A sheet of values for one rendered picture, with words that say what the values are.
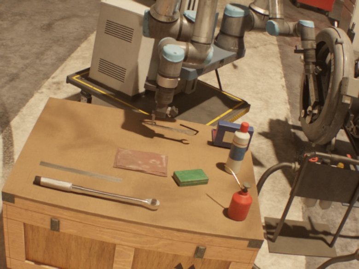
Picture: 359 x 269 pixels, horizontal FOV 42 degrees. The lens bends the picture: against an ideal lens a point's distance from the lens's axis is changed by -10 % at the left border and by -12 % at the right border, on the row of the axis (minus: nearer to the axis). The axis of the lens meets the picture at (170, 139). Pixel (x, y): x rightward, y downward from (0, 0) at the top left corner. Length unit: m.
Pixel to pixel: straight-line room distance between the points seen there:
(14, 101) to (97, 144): 1.40
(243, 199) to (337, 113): 1.14
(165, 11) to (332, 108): 1.08
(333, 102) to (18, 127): 1.90
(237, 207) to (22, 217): 0.80
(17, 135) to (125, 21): 0.95
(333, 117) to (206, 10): 1.06
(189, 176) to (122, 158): 0.27
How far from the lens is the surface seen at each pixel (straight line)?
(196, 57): 2.22
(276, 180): 3.13
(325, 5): 8.51
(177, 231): 1.80
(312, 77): 3.17
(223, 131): 2.27
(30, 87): 3.66
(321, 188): 2.48
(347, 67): 2.83
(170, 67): 2.09
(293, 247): 2.64
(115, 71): 2.90
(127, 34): 2.79
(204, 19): 2.20
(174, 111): 2.20
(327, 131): 2.89
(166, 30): 2.49
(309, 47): 2.77
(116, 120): 2.35
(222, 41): 2.97
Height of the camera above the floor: 1.60
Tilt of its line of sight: 30 degrees down
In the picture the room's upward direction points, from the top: 12 degrees clockwise
